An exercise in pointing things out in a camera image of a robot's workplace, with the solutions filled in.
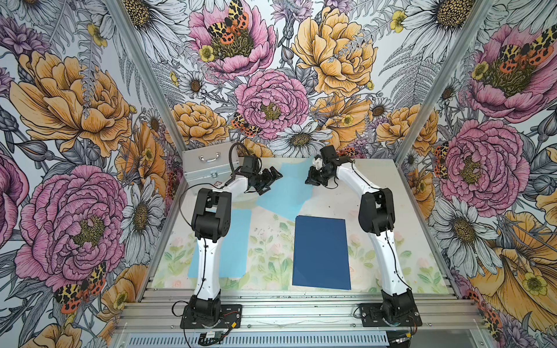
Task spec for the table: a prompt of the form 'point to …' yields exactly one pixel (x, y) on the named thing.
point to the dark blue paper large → (320, 253)
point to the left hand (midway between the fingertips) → (278, 184)
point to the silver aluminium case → (207, 165)
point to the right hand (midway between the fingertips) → (305, 185)
